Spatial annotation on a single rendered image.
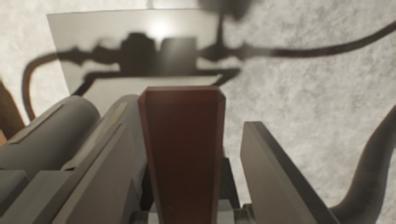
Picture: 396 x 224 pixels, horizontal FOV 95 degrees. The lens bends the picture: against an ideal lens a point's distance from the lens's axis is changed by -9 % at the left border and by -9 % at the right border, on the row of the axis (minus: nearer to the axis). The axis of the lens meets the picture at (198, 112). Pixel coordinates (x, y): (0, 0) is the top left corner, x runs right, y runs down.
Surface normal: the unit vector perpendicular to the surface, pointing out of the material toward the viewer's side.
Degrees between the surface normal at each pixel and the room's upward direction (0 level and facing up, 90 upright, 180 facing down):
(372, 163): 100
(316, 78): 0
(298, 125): 0
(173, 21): 0
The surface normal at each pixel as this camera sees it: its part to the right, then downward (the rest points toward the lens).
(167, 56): 0.04, 0.48
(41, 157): 0.77, -0.57
